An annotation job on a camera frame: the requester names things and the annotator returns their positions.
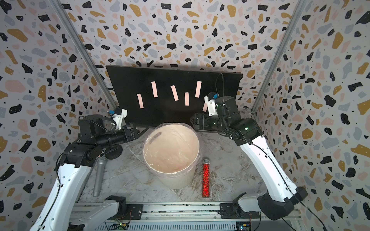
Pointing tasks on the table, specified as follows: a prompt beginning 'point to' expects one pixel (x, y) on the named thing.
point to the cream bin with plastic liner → (172, 150)
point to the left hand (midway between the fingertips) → (144, 129)
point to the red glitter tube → (205, 184)
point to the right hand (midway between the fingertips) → (198, 118)
